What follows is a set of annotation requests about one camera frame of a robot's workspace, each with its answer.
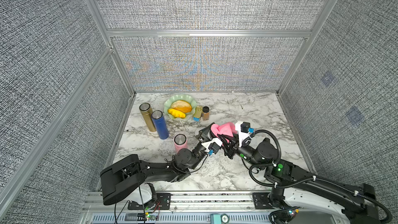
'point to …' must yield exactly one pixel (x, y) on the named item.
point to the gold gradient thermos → (145, 108)
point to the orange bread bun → (182, 105)
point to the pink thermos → (180, 142)
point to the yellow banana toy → (176, 113)
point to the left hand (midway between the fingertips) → (220, 127)
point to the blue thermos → (158, 117)
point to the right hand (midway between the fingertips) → (219, 132)
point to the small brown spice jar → (205, 115)
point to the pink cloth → (227, 129)
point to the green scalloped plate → (188, 98)
